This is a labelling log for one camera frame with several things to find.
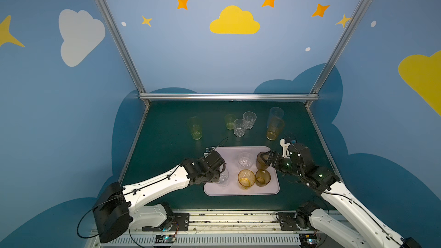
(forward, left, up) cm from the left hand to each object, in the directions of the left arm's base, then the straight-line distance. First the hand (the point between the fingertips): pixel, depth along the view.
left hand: (220, 175), depth 79 cm
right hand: (+7, -22, +8) cm, 24 cm away
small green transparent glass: (+34, -5, -1) cm, 35 cm away
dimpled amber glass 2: (+8, -20, -3) cm, 22 cm away
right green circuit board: (-23, -38, -8) cm, 45 cm away
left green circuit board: (-24, +22, -8) cm, 34 cm away
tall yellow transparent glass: (+35, -34, -7) cm, 49 cm away
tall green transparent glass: (+31, +16, -6) cm, 35 cm away
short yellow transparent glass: (+2, -13, -7) cm, 15 cm away
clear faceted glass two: (+35, -11, -7) cm, 38 cm away
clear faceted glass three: (+10, -13, -4) cm, 17 cm away
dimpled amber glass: (+2, -22, -7) cm, 23 cm away
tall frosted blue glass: (+39, -33, +3) cm, 51 cm away
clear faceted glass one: (+1, -2, -6) cm, 6 cm away
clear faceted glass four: (+40, -18, -5) cm, 44 cm away
